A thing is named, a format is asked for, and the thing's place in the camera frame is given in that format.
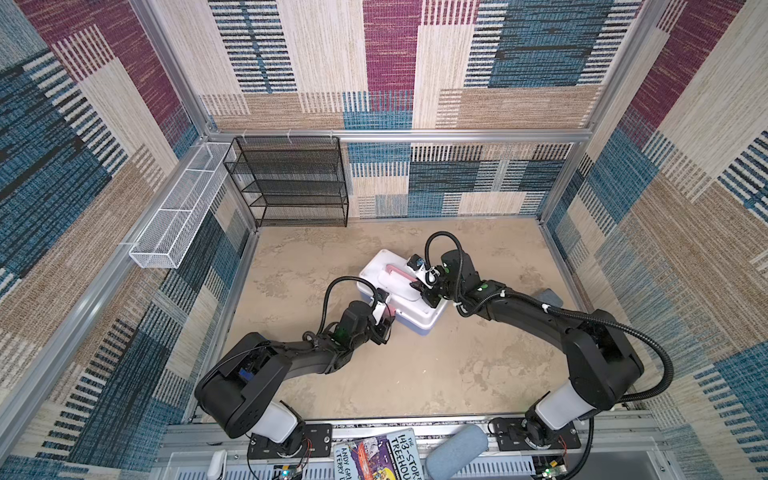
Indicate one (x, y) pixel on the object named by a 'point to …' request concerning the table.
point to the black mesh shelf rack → (290, 181)
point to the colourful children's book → (392, 456)
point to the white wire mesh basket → (164, 241)
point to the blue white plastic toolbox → (389, 270)
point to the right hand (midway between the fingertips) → (416, 286)
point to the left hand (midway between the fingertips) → (387, 309)
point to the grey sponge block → (548, 296)
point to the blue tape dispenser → (245, 374)
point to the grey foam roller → (445, 461)
